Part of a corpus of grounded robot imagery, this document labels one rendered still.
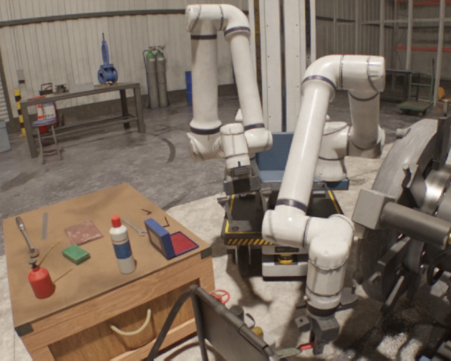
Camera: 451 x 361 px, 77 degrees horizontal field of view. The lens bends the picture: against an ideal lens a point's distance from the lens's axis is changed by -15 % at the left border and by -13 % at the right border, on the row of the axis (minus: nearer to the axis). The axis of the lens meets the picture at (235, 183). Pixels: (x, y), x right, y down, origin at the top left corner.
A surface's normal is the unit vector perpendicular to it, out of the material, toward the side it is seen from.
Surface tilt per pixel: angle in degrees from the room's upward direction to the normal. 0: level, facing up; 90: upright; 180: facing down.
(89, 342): 90
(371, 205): 67
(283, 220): 42
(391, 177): 51
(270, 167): 90
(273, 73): 90
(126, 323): 90
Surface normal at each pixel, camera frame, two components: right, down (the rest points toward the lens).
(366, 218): -0.74, -0.11
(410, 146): -0.47, -0.64
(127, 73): 0.53, 0.29
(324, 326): -0.05, -0.92
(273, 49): -0.07, 0.38
